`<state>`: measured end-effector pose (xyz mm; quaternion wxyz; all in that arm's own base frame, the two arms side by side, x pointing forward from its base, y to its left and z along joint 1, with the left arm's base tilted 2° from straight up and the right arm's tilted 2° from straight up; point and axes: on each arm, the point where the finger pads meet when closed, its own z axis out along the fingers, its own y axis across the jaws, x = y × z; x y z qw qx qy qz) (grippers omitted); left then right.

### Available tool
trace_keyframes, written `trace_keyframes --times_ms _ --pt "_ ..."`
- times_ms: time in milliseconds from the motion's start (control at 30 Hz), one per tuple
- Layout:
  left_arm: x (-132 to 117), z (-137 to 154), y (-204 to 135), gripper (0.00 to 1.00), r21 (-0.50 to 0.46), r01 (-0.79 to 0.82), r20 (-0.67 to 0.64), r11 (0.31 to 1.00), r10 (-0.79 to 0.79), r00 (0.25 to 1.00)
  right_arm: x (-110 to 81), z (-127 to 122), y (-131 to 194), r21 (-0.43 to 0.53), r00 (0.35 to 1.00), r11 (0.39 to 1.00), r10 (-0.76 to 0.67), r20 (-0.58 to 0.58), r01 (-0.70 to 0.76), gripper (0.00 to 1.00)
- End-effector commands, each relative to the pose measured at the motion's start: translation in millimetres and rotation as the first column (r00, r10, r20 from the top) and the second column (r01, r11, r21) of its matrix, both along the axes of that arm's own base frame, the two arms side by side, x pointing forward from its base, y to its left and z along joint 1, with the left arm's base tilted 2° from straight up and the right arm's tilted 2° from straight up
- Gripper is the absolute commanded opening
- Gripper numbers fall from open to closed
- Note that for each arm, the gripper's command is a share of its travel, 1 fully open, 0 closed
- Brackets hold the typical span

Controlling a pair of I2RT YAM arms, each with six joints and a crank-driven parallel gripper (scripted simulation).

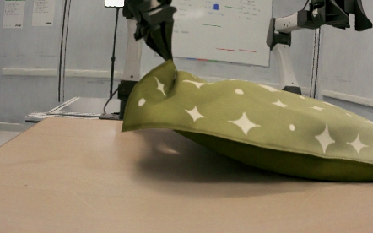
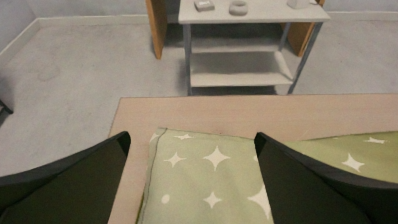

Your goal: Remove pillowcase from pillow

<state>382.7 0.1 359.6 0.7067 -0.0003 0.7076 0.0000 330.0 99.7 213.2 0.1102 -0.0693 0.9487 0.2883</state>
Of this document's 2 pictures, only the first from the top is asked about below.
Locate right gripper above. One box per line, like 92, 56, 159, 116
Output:
128, 0, 175, 62

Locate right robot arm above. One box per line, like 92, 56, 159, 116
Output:
99, 0, 174, 121

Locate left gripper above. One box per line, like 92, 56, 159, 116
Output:
320, 0, 373, 32

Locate grey aluminium extrusion rail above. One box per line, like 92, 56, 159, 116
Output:
25, 112, 99, 126

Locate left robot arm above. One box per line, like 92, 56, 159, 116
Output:
266, 0, 325, 95

